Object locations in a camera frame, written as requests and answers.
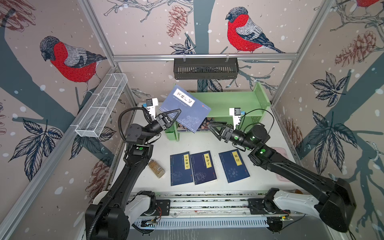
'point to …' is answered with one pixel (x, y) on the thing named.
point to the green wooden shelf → (253, 105)
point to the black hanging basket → (206, 69)
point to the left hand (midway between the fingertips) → (180, 114)
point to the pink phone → (279, 176)
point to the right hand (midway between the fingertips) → (206, 128)
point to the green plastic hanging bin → (170, 133)
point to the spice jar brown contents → (157, 170)
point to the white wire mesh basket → (102, 106)
